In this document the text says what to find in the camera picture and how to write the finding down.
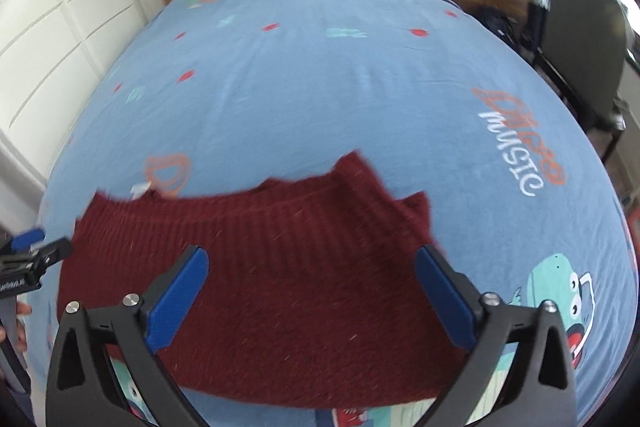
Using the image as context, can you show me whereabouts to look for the dark red knitted sweater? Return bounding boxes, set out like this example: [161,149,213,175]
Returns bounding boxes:
[58,153,463,409]

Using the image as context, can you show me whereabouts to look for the person's left hand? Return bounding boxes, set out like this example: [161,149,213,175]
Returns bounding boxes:
[13,300,32,353]

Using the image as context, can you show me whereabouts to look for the dark office chair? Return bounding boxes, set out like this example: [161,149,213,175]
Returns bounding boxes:
[533,0,630,161]

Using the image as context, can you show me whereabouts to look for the white wardrobe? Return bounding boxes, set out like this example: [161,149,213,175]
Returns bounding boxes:
[1,0,160,185]

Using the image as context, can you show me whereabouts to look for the black bag on floor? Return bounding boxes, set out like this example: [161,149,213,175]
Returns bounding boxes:
[472,5,520,52]

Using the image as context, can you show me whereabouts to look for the blue cartoon bed sheet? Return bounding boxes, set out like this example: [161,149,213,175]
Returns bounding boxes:
[26,0,638,426]

